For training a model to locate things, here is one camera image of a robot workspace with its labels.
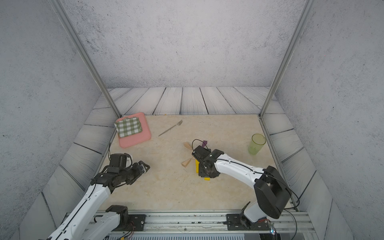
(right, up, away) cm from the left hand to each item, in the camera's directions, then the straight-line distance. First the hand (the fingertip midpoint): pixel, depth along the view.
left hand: (148, 169), depth 81 cm
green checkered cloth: (-26, +23, +32) cm, 47 cm away
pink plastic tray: (-12, +17, +32) cm, 38 cm away
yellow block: (+26, -1, +12) cm, 29 cm away
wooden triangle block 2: (+20, +1, +12) cm, 23 cm away
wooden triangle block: (+20, +11, +22) cm, 31 cm away
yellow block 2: (+32, -5, +2) cm, 32 cm away
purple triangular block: (+31, +12, +21) cm, 39 cm away
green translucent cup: (+62, +14, +8) cm, 64 cm away
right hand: (+31, -3, +2) cm, 31 cm away
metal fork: (+12, +25, +34) cm, 44 cm away
